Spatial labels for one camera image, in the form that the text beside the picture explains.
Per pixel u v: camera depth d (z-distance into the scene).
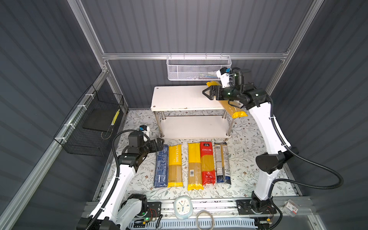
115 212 0.42
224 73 0.62
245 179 0.84
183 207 0.72
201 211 0.75
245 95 0.52
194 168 0.85
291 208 0.72
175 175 0.83
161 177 0.81
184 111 1.19
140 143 0.62
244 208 0.74
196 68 1.11
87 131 0.72
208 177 0.81
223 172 0.83
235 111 0.67
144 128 0.70
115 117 0.79
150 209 0.72
